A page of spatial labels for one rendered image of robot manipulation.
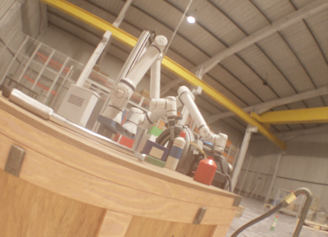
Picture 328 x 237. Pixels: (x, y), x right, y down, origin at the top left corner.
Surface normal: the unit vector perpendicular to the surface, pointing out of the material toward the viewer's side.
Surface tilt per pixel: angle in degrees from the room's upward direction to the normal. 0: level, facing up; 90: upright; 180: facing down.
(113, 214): 90
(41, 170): 90
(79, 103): 90
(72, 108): 90
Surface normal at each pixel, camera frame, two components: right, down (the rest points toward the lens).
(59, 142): 0.52, -0.01
